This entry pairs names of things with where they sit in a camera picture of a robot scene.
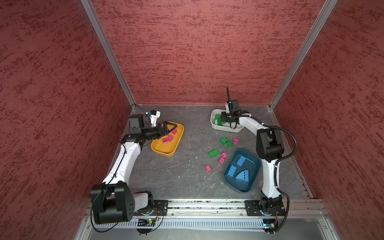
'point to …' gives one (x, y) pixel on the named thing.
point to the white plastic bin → (217, 123)
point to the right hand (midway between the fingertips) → (223, 118)
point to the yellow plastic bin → (169, 144)
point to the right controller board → (270, 225)
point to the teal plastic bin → (241, 169)
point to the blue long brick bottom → (246, 175)
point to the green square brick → (230, 144)
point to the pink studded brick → (170, 138)
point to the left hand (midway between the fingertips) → (172, 130)
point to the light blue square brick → (241, 175)
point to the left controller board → (145, 225)
